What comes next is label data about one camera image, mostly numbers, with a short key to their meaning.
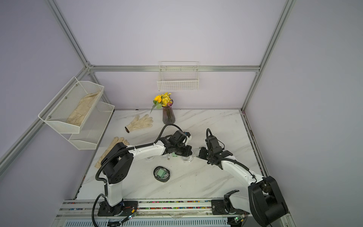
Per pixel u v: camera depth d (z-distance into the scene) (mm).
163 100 930
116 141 1008
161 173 836
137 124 1110
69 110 781
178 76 952
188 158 861
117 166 491
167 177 823
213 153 652
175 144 717
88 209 749
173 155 925
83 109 793
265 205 408
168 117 1048
